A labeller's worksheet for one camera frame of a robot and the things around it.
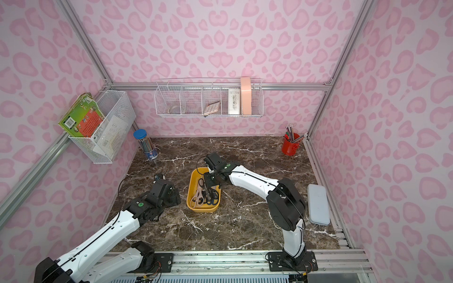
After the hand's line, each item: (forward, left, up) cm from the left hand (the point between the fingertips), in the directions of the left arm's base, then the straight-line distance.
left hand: (172, 192), depth 82 cm
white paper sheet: (+20, +28, +17) cm, 38 cm away
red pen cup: (+32, -62, -2) cm, 70 cm away
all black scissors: (+4, -13, +1) cm, 14 cm away
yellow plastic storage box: (+14, -7, -7) cm, 17 cm away
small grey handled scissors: (0, -16, -3) cm, 17 cm away
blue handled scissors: (0, -18, -10) cm, 21 cm away
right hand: (+7, -15, -1) cm, 17 cm away
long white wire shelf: (+52, -15, +16) cm, 57 cm away
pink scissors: (0, -10, -7) cm, 13 cm away
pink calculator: (+41, -17, +18) cm, 48 cm away
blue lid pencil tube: (+29, +21, -5) cm, 36 cm away
